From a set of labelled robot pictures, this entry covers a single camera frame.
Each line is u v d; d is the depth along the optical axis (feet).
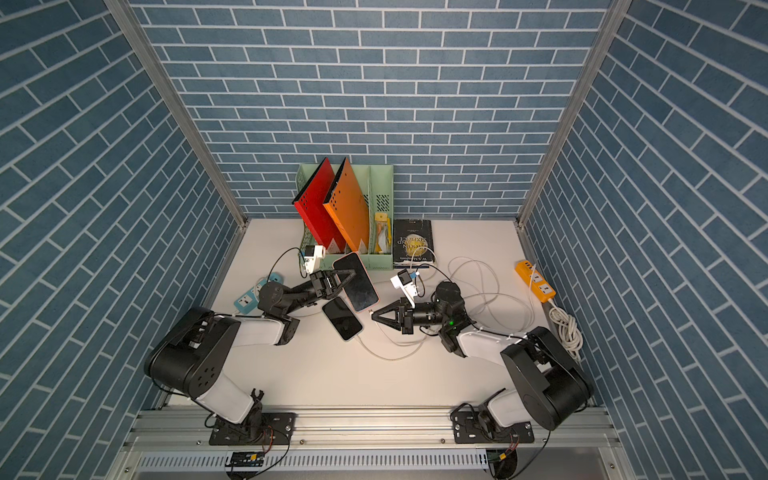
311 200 2.85
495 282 3.36
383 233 3.65
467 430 2.40
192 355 1.50
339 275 2.43
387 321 2.37
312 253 2.47
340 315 3.06
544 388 1.42
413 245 3.58
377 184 3.46
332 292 2.37
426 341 2.91
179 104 2.85
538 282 3.25
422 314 2.28
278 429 2.38
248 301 3.07
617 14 2.32
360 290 2.42
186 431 2.44
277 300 2.13
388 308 2.38
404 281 2.31
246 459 2.36
